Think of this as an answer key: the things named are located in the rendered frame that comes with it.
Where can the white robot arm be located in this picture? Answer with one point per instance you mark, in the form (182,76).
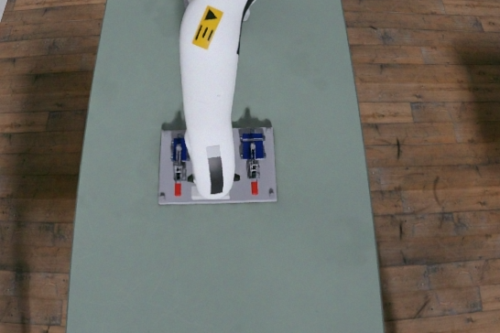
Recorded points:
(209,41)

